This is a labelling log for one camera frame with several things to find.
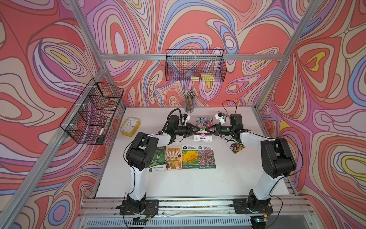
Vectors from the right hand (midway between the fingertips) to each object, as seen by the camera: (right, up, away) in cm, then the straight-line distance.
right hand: (206, 132), depth 88 cm
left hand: (-4, +1, 0) cm, 4 cm away
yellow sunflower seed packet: (-10, -16, +3) cm, 19 cm away
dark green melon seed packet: (-31, -19, +1) cm, 36 cm away
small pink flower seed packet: (+22, -11, +8) cm, 25 cm away
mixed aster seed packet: (-1, +6, +3) cm, 7 cm away
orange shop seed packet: (-21, -17, +3) cm, 27 cm away
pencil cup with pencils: (-10, +26, +16) cm, 32 cm away
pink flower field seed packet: (0, -16, +3) cm, 17 cm away
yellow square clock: (-54, +3, +16) cm, 57 cm away
